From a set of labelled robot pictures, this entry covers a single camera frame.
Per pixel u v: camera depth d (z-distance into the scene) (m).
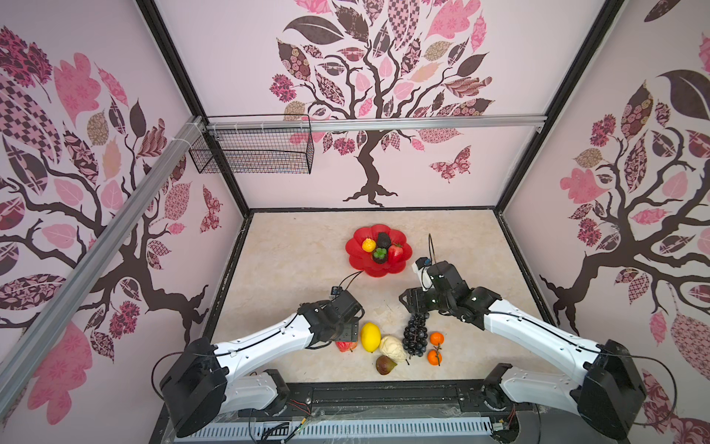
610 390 0.40
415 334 0.83
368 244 1.03
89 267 0.51
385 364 0.77
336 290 0.75
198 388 0.40
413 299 0.71
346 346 0.79
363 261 1.02
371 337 0.81
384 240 1.05
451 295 0.61
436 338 0.82
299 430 0.70
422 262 0.73
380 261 1.00
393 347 0.78
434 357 0.79
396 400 0.75
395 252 1.00
